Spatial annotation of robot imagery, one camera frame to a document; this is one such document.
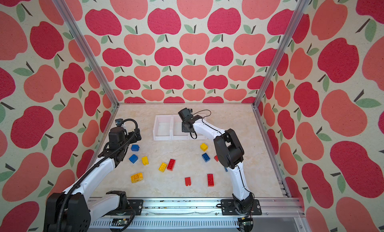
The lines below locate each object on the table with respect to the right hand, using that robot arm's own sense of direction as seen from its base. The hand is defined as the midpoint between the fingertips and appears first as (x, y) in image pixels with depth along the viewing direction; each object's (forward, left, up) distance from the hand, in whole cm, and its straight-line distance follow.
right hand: (190, 127), depth 99 cm
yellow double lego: (-35, +26, -3) cm, 44 cm away
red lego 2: (-25, +9, -6) cm, 27 cm away
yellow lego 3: (-24, +25, -5) cm, 35 cm away
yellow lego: (-11, -10, -6) cm, 16 cm away
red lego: (-18, -18, -6) cm, 26 cm away
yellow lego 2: (-27, +14, -5) cm, 31 cm away
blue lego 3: (-17, +34, -4) cm, 38 cm away
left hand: (-13, +32, +9) cm, 35 cm away
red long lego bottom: (-32, -15, -5) cm, 36 cm away
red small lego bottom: (-33, -2, -6) cm, 34 cm away
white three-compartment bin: (-2, +14, +1) cm, 14 cm away
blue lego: (-18, -11, -6) cm, 22 cm away
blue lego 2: (-24, +33, -5) cm, 41 cm away
